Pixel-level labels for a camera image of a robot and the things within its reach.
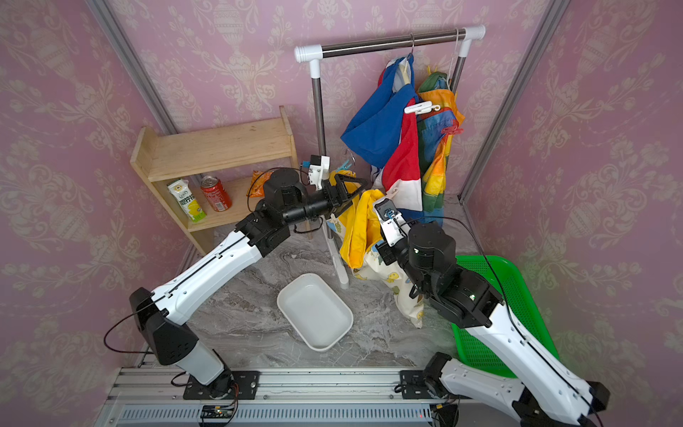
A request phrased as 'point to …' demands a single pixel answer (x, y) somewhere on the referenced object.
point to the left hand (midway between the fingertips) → (365, 191)
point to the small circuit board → (217, 411)
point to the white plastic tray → (315, 310)
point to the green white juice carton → (180, 189)
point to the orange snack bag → (258, 182)
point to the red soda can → (216, 192)
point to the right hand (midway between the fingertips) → (388, 216)
